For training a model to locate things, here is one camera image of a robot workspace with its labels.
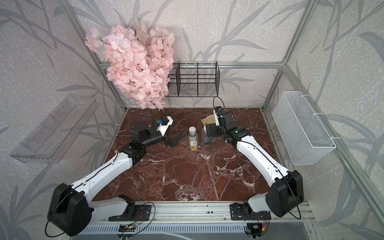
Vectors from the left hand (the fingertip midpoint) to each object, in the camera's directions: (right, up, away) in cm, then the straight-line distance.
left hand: (179, 128), depth 74 cm
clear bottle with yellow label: (+6, -7, +15) cm, 17 cm away
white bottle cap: (+6, -1, +9) cm, 11 cm away
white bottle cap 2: (+13, -1, +15) cm, 20 cm away
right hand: (+19, +2, +8) cm, 20 cm away
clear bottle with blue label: (+15, -9, +25) cm, 30 cm away
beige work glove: (+17, +5, +39) cm, 43 cm away
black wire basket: (+6, +33, +30) cm, 45 cm away
